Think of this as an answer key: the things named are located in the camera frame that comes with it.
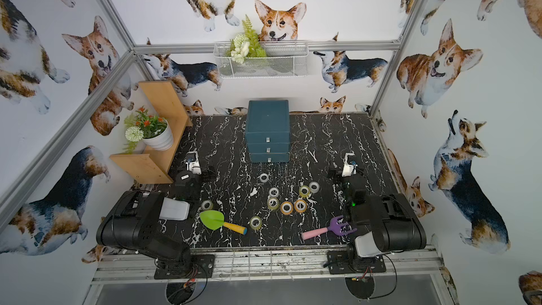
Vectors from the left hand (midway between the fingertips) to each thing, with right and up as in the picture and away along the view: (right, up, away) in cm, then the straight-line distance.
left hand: (198, 156), depth 92 cm
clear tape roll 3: (+50, -14, +1) cm, 52 cm away
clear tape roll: (+28, -10, +5) cm, 30 cm away
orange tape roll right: (+44, -20, -4) cm, 49 cm away
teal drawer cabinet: (+30, +10, -6) cm, 33 cm away
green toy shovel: (+9, -25, -7) cm, 27 cm away
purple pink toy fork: (+57, -27, -10) cm, 64 cm away
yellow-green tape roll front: (+26, -25, -8) cm, 37 cm away
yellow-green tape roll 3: (+5, -20, -4) cm, 21 cm away
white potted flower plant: (-21, +11, +3) cm, 23 cm away
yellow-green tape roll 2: (+32, -19, -3) cm, 38 cm away
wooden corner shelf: (-21, +26, +9) cm, 35 cm away
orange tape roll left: (+38, -21, -4) cm, 44 cm away
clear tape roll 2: (+33, -16, +1) cm, 36 cm away
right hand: (+64, 0, -3) cm, 64 cm away
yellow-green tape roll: (+46, -15, +1) cm, 48 cm away
